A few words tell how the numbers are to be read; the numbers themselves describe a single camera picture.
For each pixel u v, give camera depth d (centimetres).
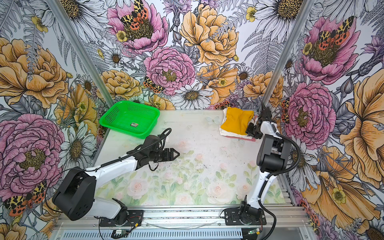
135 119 118
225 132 105
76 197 43
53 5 70
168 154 77
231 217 74
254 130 87
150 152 70
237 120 105
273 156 55
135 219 73
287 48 87
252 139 103
